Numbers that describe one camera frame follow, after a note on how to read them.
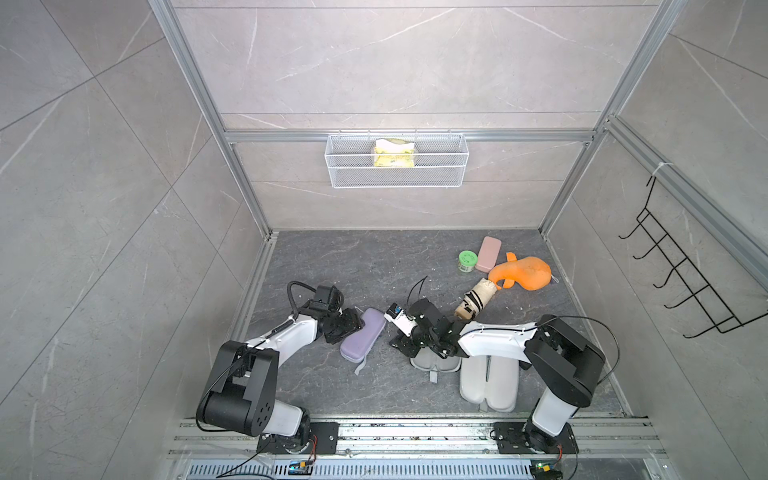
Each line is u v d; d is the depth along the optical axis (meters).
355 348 0.85
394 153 0.88
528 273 0.99
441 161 1.00
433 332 0.70
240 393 0.43
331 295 0.74
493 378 0.84
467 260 1.05
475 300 0.95
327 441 0.73
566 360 0.47
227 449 0.73
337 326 0.78
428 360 0.87
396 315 0.78
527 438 0.66
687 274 0.67
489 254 1.07
